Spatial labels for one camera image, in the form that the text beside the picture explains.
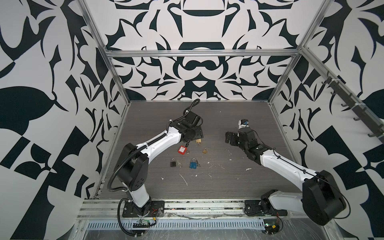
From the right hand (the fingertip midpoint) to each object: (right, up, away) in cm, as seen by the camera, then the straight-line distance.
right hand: (233, 133), depth 87 cm
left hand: (-20, +1, -1) cm, 20 cm away
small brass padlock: (-19, -6, +12) cm, 23 cm away
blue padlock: (-23, -18, +2) cm, 29 cm away
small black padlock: (-35, -18, +2) cm, 39 cm away
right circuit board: (+14, -42, -16) cm, 47 cm away
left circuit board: (-46, -41, -15) cm, 63 cm away
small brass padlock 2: (-15, -12, +7) cm, 21 cm away
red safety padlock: (-29, -11, +6) cm, 32 cm away
